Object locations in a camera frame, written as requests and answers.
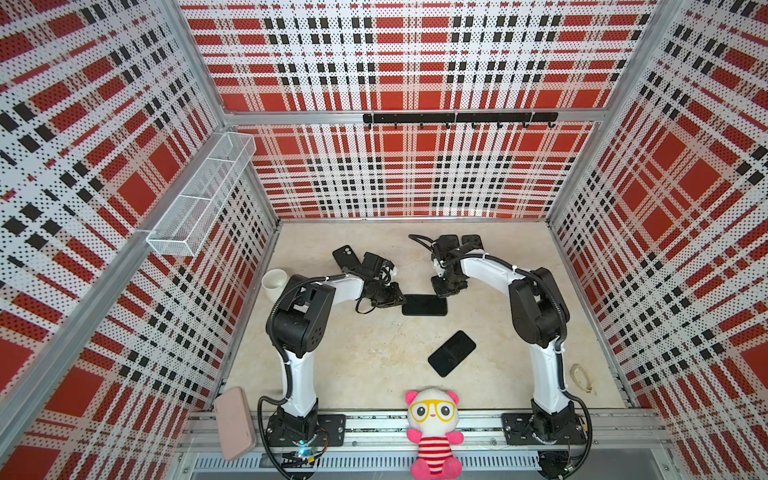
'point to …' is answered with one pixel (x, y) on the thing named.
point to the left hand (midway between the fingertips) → (404, 305)
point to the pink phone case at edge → (236, 423)
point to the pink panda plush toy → (433, 417)
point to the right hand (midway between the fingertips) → (445, 299)
